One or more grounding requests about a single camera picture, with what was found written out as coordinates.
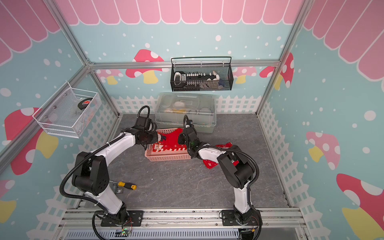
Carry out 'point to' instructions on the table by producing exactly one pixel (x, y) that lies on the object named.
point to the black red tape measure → (84, 103)
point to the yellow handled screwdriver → (125, 184)
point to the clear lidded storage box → (171, 107)
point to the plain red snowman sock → (169, 137)
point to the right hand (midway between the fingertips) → (179, 133)
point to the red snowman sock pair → (210, 164)
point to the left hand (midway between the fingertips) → (155, 140)
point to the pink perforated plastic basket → (165, 155)
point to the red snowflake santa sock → (162, 147)
